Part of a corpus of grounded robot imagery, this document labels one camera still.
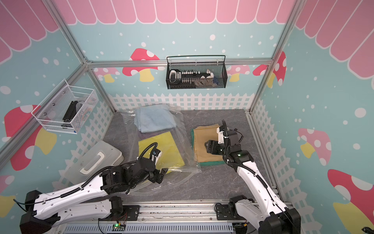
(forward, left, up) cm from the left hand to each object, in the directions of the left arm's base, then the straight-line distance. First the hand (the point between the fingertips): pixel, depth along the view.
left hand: (158, 168), depth 73 cm
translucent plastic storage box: (+7, +37, -4) cm, 38 cm away
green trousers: (+9, -23, -14) cm, 28 cm away
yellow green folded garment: (+11, -4, -10) cm, 15 cm away
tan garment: (+29, -24, -10) cm, 39 cm away
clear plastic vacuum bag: (+1, -7, -15) cm, 17 cm away
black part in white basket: (+18, +42, +19) cm, 50 cm away
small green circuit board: (-24, +20, -18) cm, 36 cm away
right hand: (+14, -27, +2) cm, 30 cm away
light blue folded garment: (+40, +10, -6) cm, 41 cm away
